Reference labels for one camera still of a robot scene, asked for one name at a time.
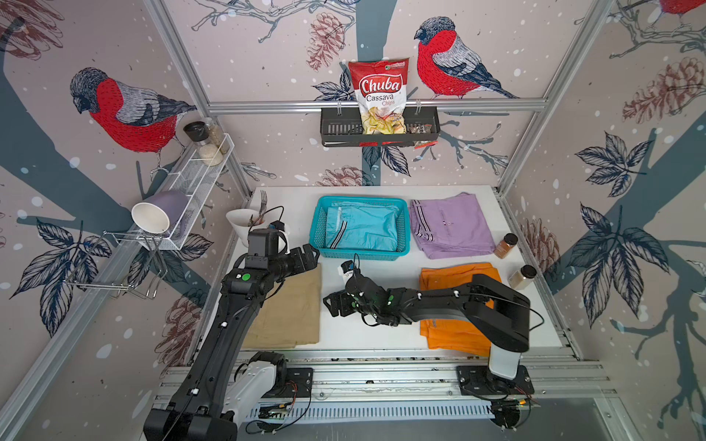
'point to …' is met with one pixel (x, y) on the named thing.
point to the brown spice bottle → (504, 246)
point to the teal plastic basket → (318, 233)
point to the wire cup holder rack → (119, 263)
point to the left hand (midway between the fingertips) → (311, 249)
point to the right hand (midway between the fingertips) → (331, 298)
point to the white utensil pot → (239, 219)
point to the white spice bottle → (522, 278)
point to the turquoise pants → (361, 226)
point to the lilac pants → (453, 227)
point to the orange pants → (454, 333)
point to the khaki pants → (290, 313)
